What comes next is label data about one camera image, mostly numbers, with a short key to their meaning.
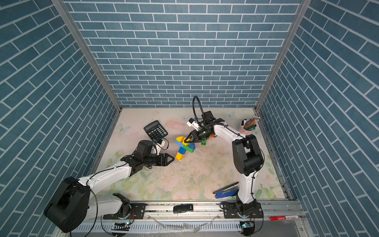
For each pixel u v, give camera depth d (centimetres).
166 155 77
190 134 82
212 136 79
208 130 71
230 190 79
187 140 84
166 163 75
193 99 84
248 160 51
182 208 72
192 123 84
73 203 41
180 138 86
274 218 71
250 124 95
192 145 82
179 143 86
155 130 105
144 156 67
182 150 85
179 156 85
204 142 99
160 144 80
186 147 83
